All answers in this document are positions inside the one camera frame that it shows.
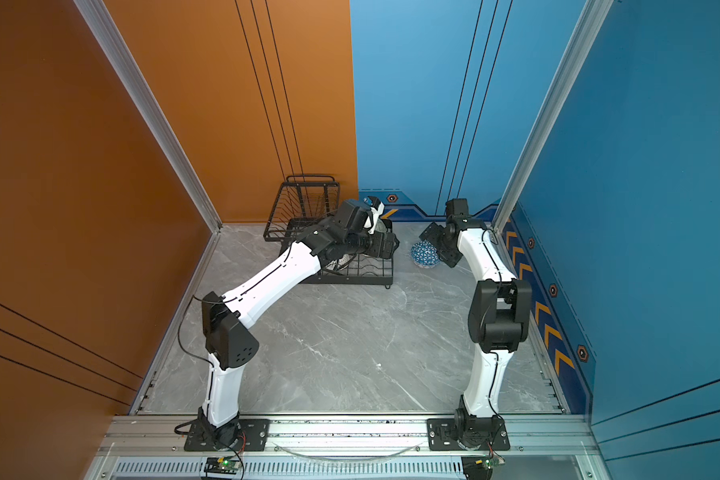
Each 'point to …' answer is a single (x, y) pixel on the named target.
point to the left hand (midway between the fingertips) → (388, 237)
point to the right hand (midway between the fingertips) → (428, 247)
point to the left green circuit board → (222, 465)
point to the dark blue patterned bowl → (424, 254)
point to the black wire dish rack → (303, 201)
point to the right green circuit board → (489, 461)
